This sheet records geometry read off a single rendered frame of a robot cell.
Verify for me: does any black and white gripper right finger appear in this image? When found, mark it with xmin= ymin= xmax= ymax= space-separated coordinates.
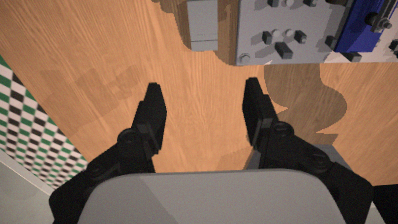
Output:
xmin=242 ymin=77 xmax=374 ymax=224

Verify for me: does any blue flat plate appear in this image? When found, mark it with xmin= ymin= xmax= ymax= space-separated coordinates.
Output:
xmin=330 ymin=0 xmax=384 ymax=53

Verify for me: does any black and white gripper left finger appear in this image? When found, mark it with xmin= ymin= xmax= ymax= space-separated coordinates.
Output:
xmin=49 ymin=82 xmax=167 ymax=224

